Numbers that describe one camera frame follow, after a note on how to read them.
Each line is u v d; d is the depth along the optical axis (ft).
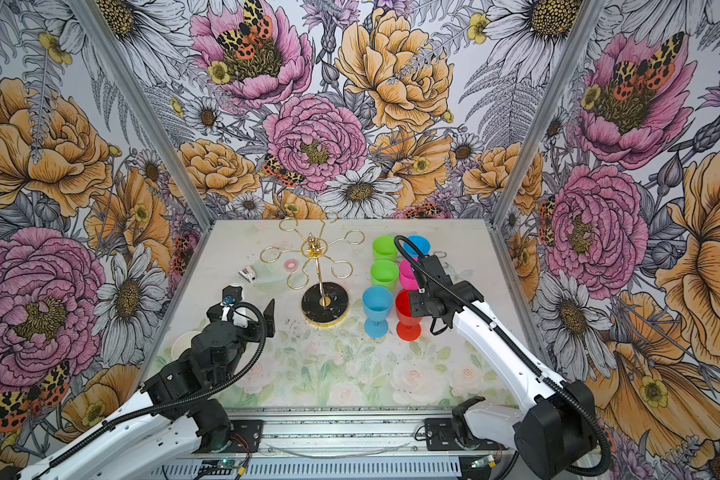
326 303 3.15
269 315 2.21
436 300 1.83
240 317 1.86
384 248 3.25
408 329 3.00
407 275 2.81
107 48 2.50
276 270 3.52
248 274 3.36
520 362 1.45
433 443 2.43
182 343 2.65
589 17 2.36
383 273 3.02
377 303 2.81
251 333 1.94
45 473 1.41
